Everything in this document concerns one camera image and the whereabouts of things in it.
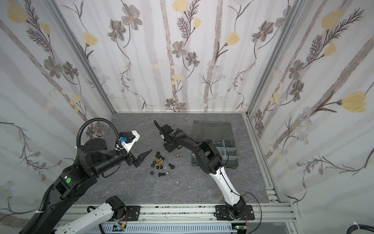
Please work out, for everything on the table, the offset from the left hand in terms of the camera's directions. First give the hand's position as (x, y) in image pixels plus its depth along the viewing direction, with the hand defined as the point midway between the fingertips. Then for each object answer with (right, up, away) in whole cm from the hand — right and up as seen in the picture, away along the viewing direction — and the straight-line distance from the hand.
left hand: (144, 141), depth 59 cm
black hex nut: (-4, -22, +29) cm, 37 cm away
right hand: (+6, -5, +39) cm, 40 cm away
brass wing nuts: (-1, -17, +33) cm, 37 cm away
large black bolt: (+1, -23, +27) cm, 36 cm away
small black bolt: (+8, -19, +31) cm, 37 cm away
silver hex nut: (+5, -23, +29) cm, 37 cm away
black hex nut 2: (-5, -19, +31) cm, 37 cm away
